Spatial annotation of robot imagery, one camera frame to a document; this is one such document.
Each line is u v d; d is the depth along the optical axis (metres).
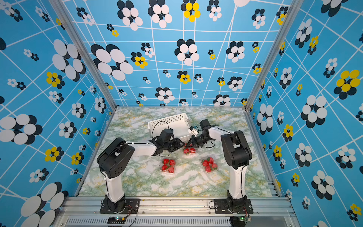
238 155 0.54
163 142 0.76
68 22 0.74
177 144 0.85
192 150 0.91
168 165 0.87
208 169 0.83
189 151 0.91
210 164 0.87
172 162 0.85
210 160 0.87
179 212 0.72
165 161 0.86
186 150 0.91
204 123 0.85
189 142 0.90
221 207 0.72
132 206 0.73
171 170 0.84
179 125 1.08
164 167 0.85
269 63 0.90
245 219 0.67
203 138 0.84
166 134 0.76
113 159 0.51
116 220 0.72
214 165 0.85
